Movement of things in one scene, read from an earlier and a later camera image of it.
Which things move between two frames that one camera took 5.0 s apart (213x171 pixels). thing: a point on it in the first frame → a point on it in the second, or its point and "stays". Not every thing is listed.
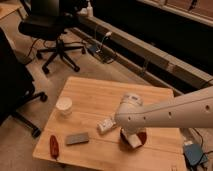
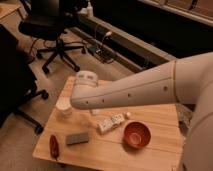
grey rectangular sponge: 79,138 stays
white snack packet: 105,124 stays
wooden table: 70,137 stays
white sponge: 134,140 → 95,111
